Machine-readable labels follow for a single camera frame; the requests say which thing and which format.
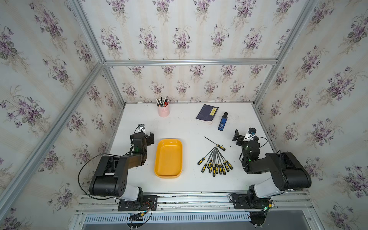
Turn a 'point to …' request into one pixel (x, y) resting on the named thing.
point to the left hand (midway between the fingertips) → (144, 133)
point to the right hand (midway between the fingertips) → (246, 131)
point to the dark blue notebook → (207, 112)
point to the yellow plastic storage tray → (168, 158)
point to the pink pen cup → (163, 111)
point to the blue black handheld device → (223, 121)
